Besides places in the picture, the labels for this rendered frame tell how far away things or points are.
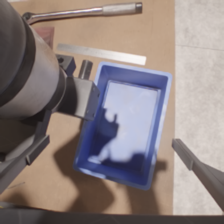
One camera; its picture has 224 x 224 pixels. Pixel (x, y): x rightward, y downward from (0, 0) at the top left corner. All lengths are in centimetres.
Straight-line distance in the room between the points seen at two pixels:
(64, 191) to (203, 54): 109
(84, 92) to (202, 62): 104
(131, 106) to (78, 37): 33
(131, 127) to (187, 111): 60
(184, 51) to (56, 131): 94
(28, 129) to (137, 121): 39
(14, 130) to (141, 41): 52
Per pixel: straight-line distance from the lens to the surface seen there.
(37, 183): 64
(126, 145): 52
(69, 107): 20
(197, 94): 110
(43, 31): 72
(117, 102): 53
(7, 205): 92
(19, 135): 19
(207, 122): 110
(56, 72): 16
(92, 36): 65
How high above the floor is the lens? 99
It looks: 79 degrees down
